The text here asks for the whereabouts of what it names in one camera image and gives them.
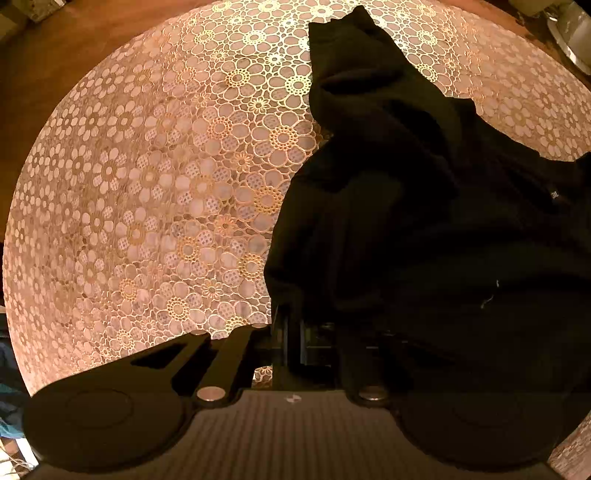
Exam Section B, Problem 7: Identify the floral lace tablecloth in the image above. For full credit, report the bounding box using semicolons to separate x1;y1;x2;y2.
2;0;591;467

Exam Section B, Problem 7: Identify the teal garment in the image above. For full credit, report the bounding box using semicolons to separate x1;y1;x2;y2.
0;342;31;439

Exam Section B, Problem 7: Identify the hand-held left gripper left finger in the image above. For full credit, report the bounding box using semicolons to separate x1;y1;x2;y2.
130;305;301;409

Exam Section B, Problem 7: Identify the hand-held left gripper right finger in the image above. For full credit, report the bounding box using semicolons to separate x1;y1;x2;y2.
301;319;392;409

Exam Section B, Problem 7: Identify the black shirt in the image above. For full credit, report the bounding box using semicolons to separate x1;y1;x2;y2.
263;4;591;402

